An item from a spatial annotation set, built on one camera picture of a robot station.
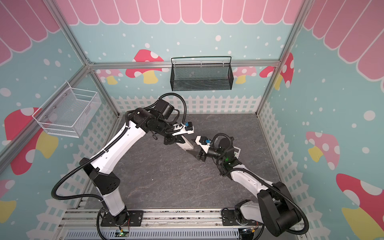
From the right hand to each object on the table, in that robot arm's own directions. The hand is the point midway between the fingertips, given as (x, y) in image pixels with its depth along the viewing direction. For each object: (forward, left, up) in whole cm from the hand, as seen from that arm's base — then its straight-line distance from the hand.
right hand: (190, 144), depth 75 cm
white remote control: (-1, +2, +7) cm, 7 cm away
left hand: (0, +4, +4) cm, 6 cm away
